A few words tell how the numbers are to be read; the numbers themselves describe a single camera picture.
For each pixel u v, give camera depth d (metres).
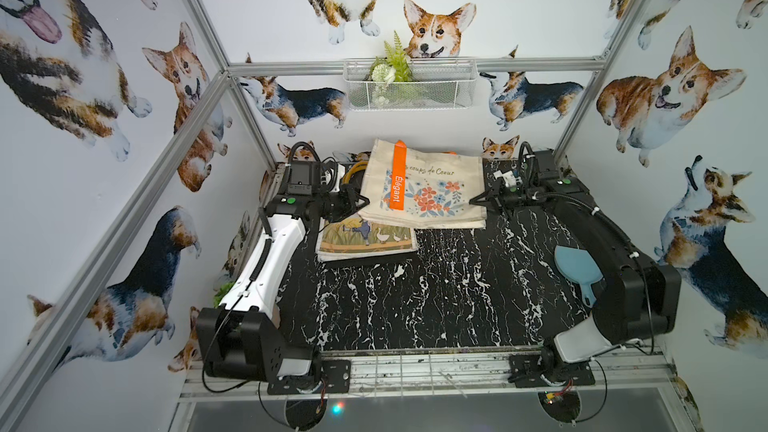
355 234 0.98
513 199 0.71
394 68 0.82
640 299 0.43
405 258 0.95
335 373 0.74
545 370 0.68
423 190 0.84
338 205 0.69
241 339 0.41
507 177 0.78
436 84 0.92
